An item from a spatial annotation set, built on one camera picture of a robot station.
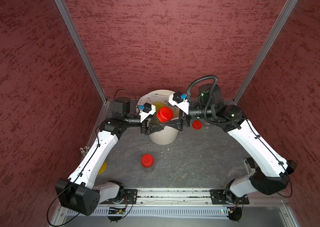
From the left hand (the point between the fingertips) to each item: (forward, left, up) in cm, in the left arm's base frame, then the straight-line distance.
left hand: (160, 123), depth 65 cm
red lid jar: (-10, +7, -22) cm, 26 cm away
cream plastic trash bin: (+5, -5, -22) cm, 23 cm away
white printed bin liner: (+22, +5, -6) cm, 24 cm away
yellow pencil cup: (-11, +35, -32) cm, 49 cm away
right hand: (-1, -3, +7) cm, 8 cm away
